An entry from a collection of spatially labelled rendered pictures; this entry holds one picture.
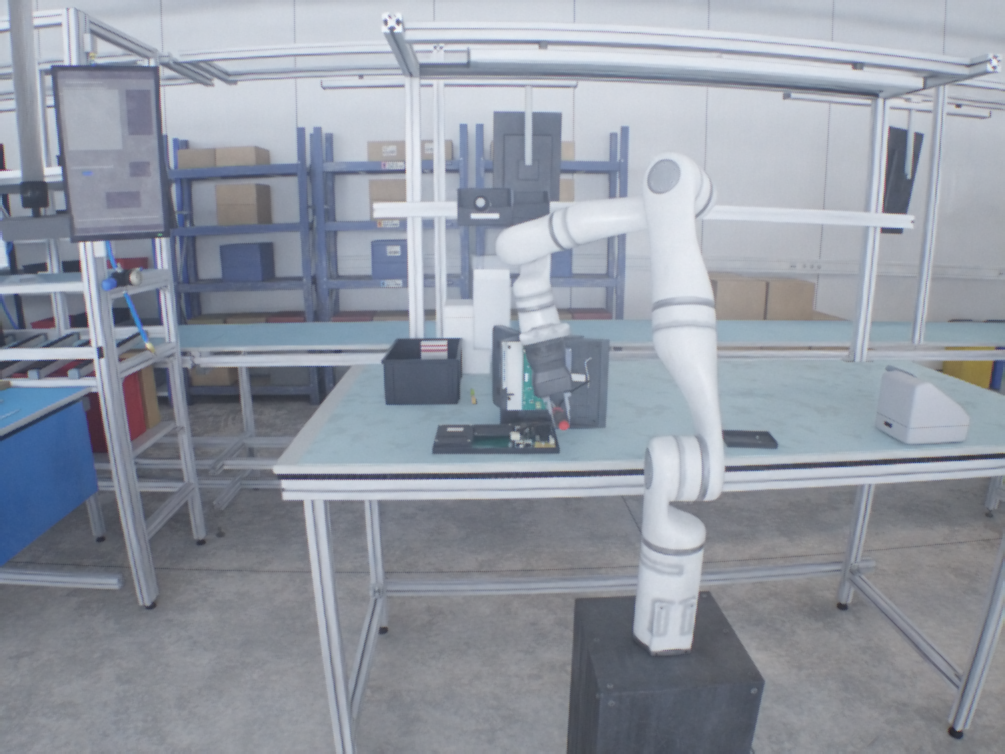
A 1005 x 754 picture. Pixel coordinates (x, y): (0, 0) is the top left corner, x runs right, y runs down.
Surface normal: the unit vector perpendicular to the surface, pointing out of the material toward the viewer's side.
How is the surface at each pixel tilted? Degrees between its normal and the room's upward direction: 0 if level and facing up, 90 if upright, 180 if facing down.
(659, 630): 90
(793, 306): 90
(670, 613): 90
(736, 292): 90
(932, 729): 0
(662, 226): 76
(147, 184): 101
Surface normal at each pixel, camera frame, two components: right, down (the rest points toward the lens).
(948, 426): 0.07, 0.25
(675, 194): -0.49, -0.07
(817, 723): 0.00, -0.97
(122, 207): 0.45, 0.40
